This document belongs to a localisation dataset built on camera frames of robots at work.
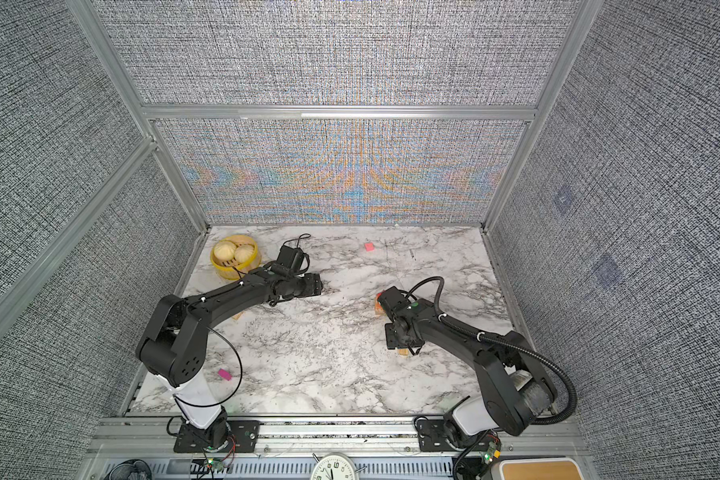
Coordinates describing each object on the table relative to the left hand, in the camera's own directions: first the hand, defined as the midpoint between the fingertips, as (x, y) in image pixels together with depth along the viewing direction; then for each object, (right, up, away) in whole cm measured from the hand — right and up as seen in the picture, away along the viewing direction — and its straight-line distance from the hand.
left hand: (315, 287), depth 94 cm
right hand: (+26, -14, -6) cm, 30 cm away
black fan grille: (-37, -38, -27) cm, 60 cm away
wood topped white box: (+54, -37, -29) cm, 71 cm away
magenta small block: (-23, -23, -12) cm, 35 cm away
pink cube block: (+18, +13, +19) cm, 29 cm away
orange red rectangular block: (+20, -6, -1) cm, 20 cm away
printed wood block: (+26, -16, -13) cm, 33 cm away
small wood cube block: (-10, -2, -35) cm, 37 cm away
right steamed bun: (-26, +11, +9) cm, 30 cm away
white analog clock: (+9, -37, -28) cm, 47 cm away
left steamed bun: (-32, +12, +9) cm, 36 cm away
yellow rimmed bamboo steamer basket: (-31, +5, +10) cm, 33 cm away
